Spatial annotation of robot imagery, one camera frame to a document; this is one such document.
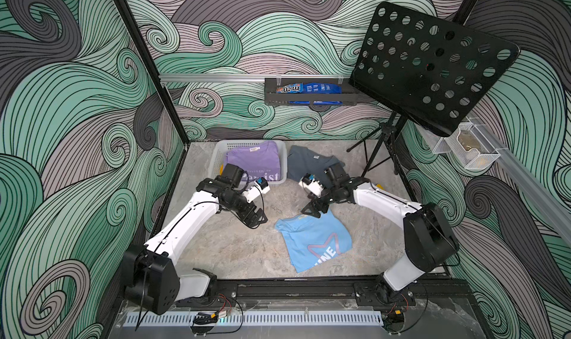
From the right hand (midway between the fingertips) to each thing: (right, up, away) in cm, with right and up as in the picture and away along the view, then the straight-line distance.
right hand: (311, 202), depth 88 cm
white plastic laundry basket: (-42, +24, +20) cm, 52 cm away
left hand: (-20, 0, -9) cm, 22 cm away
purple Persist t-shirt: (-24, +17, +18) cm, 34 cm away
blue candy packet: (+3, +48, +4) cm, 48 cm away
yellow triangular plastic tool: (+33, +5, +13) cm, 36 cm away
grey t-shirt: (-2, +16, +19) cm, 25 cm away
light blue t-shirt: (0, -14, -4) cm, 15 cm away
